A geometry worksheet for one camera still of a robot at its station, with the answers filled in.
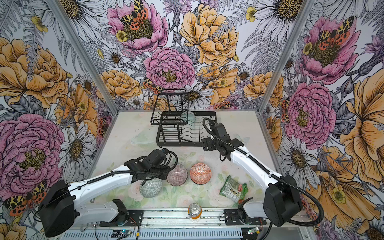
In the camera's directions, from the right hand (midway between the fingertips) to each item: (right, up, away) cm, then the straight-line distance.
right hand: (212, 144), depth 85 cm
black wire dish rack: (-20, +10, +1) cm, 22 cm away
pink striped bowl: (-19, -18, 0) cm, 26 cm away
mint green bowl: (-14, +15, +1) cm, 20 cm away
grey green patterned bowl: (-34, -24, -1) cm, 41 cm away
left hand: (-25, -17, -3) cm, 30 cm away
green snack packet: (+10, -23, -5) cm, 26 cm away
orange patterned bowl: (-7, -17, +2) cm, 19 cm away
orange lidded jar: (-10, -28, -17) cm, 34 cm away
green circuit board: (-44, -40, -14) cm, 61 cm away
